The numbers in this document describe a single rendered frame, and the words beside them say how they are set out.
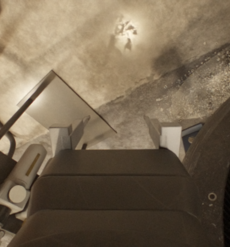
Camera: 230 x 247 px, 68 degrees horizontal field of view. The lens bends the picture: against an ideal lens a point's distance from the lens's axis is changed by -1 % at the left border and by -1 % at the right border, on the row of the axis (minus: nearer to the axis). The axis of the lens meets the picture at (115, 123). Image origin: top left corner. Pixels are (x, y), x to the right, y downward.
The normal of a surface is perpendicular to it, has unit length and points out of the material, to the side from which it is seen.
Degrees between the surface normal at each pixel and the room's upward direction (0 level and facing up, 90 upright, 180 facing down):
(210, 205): 90
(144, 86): 0
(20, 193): 90
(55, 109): 0
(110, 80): 0
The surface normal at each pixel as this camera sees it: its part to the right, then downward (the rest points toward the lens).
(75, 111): -0.13, 0.65
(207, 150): -0.64, -0.63
